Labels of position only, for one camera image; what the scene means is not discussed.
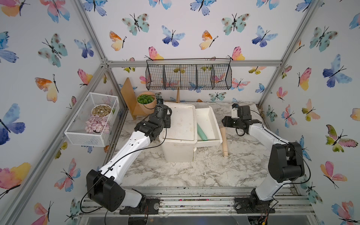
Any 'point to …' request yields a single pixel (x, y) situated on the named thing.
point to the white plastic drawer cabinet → (179, 140)
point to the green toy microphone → (201, 133)
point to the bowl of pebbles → (101, 110)
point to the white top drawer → (207, 123)
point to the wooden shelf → (128, 93)
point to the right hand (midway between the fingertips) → (227, 119)
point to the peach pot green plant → (149, 100)
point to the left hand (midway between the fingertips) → (164, 116)
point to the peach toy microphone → (224, 141)
